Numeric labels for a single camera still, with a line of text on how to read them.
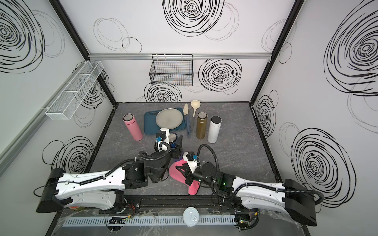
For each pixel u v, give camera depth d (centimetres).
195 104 116
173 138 59
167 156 41
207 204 75
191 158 61
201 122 86
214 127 83
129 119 83
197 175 63
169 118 109
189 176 62
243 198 60
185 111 112
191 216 66
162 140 52
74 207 47
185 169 65
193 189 72
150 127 104
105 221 69
